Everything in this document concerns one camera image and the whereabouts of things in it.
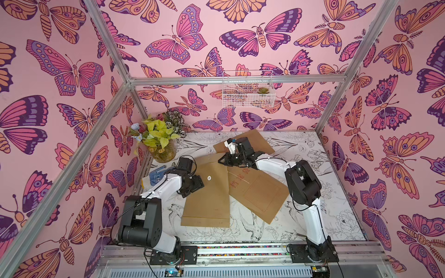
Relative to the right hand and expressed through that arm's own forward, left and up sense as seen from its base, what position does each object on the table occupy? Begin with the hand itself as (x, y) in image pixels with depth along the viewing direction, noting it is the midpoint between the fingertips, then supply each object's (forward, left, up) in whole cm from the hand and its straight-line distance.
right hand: (219, 159), depth 94 cm
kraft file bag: (-22, +4, -11) cm, 25 cm away
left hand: (-12, +10, -7) cm, 18 cm away
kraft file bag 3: (-14, -21, -9) cm, 27 cm away
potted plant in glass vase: (+5, +30, +13) cm, 33 cm away
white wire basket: (+31, -15, +24) cm, 42 cm away
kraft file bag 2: (+23, -24, -12) cm, 36 cm away
